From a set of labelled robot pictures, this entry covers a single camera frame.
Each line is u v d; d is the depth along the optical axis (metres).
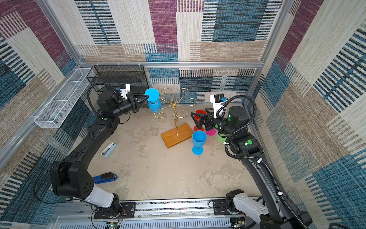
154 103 0.76
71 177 0.42
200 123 0.57
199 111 0.97
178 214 0.73
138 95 0.71
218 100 0.53
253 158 0.44
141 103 0.70
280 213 0.37
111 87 0.69
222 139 0.99
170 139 0.99
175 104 0.78
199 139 0.89
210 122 0.56
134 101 0.66
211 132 1.04
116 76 1.02
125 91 0.70
